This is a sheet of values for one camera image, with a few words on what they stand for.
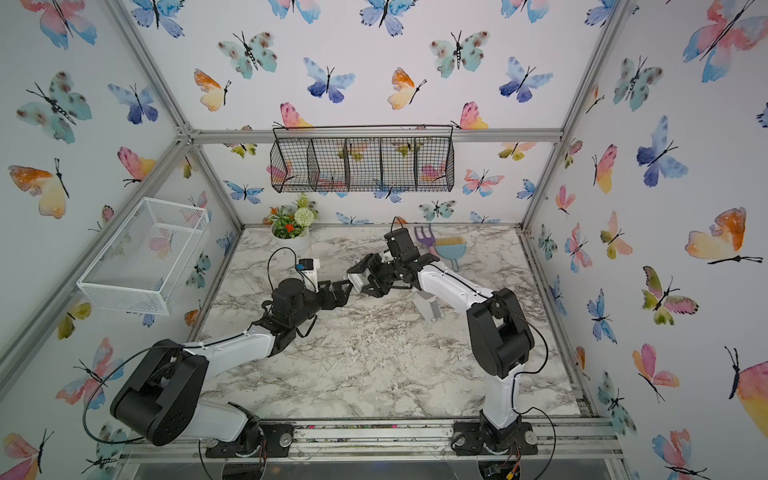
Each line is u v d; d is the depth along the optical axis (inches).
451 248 44.9
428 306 37.1
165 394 17.0
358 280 33.2
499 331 19.5
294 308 26.9
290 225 39.8
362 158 38.5
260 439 28.4
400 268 27.6
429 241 46.3
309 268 30.3
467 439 28.8
